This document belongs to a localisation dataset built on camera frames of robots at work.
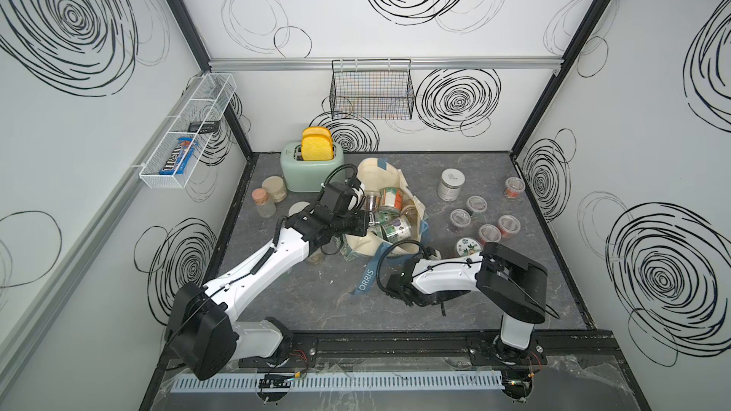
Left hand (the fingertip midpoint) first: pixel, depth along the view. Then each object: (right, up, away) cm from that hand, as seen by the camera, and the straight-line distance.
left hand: (368, 218), depth 79 cm
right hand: (+25, -22, +4) cm, 34 cm away
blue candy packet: (-48, +17, -9) cm, 52 cm away
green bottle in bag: (+9, -4, +7) cm, 12 cm away
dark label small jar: (+1, +3, +17) cm, 17 cm away
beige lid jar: (-33, +8, +21) cm, 40 cm away
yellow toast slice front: (-18, +22, +17) cm, 33 cm away
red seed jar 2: (+39, -6, +11) cm, 41 cm away
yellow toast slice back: (-18, +28, +17) cm, 37 cm away
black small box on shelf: (-46, +26, -1) cm, 52 cm away
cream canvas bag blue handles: (+2, +13, +16) cm, 21 cm away
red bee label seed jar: (+53, +9, +23) cm, 59 cm away
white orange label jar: (+7, +4, +17) cm, 19 cm away
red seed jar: (+46, -4, +13) cm, 48 cm away
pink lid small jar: (-36, +2, +17) cm, 39 cm away
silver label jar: (+29, +9, +20) cm, 36 cm away
